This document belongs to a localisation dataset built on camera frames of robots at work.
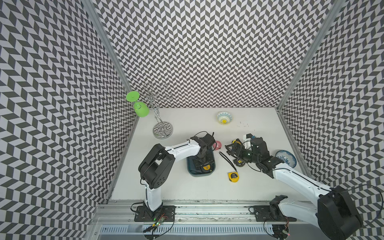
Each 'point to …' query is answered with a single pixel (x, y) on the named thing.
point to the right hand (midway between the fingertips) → (230, 152)
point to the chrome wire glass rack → (152, 97)
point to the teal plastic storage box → (201, 167)
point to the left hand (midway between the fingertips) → (207, 167)
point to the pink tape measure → (218, 145)
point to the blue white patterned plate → (288, 158)
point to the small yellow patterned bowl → (224, 117)
